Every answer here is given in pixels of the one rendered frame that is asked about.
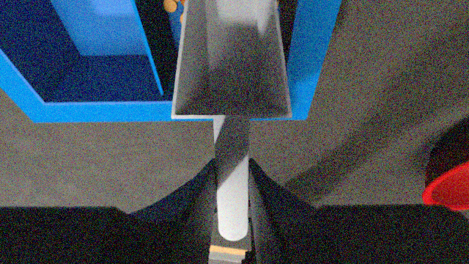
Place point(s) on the red bowl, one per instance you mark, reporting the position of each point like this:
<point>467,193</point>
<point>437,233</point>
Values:
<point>447,174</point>

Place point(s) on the orange short cylinder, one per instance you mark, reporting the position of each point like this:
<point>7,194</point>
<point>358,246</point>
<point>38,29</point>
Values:
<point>170,6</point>

